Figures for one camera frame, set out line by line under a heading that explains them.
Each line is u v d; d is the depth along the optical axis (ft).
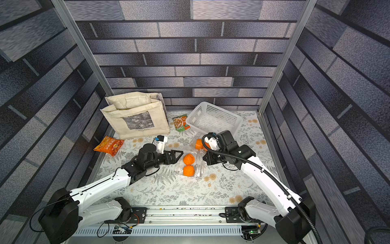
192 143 3.18
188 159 2.77
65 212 1.30
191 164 2.89
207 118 3.85
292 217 1.22
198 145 3.10
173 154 2.29
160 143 2.38
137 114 2.83
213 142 2.24
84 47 2.73
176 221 2.41
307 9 2.30
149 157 2.04
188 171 2.72
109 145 3.13
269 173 1.48
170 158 2.33
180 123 3.61
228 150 1.86
